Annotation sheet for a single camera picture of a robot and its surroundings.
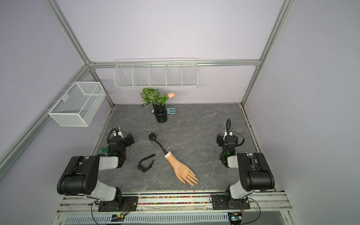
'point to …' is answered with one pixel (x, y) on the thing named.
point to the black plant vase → (161, 113)
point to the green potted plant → (150, 96)
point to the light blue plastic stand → (169, 110)
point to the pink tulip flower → (171, 95)
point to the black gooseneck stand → (152, 136)
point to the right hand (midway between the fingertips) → (227, 133)
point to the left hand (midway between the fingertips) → (123, 134)
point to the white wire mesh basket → (79, 104)
